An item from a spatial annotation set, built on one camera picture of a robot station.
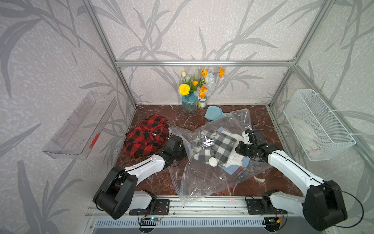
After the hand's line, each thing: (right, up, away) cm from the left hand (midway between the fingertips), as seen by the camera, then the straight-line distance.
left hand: (192, 149), depth 87 cm
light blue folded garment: (+23, -11, -4) cm, 26 cm away
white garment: (+26, -5, -2) cm, 27 cm away
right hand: (+26, +1, -1) cm, 26 cm away
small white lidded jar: (+7, +31, +28) cm, 43 cm away
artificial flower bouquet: (0, +41, +12) cm, 43 cm away
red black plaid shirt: (-30, +6, +6) cm, 31 cm away
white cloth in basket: (+62, +8, -11) cm, 64 cm away
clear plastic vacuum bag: (+13, -11, 0) cm, 17 cm away
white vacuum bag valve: (+12, -6, -6) cm, 15 cm away
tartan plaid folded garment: (+30, -12, -4) cm, 32 cm away
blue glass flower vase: (-3, +31, +25) cm, 40 cm away
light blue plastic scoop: (+16, +23, +29) cm, 41 cm away
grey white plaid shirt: (+13, +2, +1) cm, 14 cm away
